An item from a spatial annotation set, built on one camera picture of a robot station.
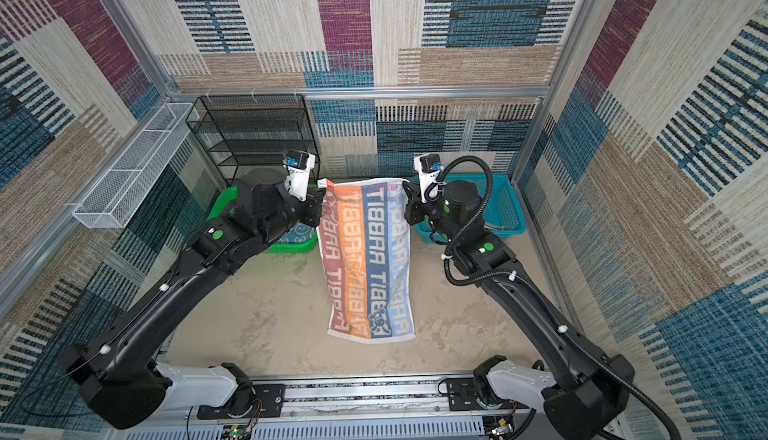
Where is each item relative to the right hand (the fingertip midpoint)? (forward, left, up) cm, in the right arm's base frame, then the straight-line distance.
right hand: (407, 187), depth 69 cm
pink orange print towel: (-9, +10, -18) cm, 22 cm away
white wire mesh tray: (+1, +68, -2) cm, 68 cm away
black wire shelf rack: (+43, +54, -15) cm, 70 cm away
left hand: (-1, +18, +2) cm, 18 cm away
